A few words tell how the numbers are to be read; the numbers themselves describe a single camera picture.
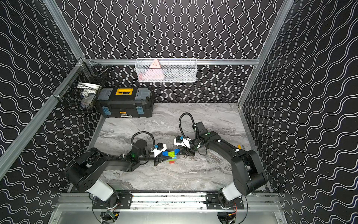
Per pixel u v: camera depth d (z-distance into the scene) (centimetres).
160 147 71
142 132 66
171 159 82
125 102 104
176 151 80
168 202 75
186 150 73
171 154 81
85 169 46
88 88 80
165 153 80
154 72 90
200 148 72
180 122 65
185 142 71
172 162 87
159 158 76
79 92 92
